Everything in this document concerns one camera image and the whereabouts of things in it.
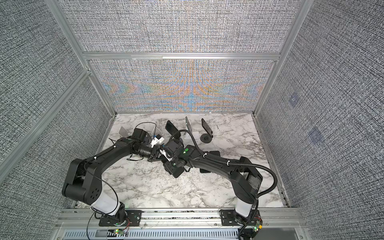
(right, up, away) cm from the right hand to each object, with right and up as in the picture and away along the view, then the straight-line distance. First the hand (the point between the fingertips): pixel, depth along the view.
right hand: (170, 164), depth 82 cm
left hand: (-2, +3, -2) cm, 4 cm away
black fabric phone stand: (+22, +13, +23) cm, 35 cm away
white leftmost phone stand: (-33, +16, +16) cm, 40 cm away
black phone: (-1, +19, +13) cm, 23 cm away
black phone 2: (+19, -6, +6) cm, 21 cm away
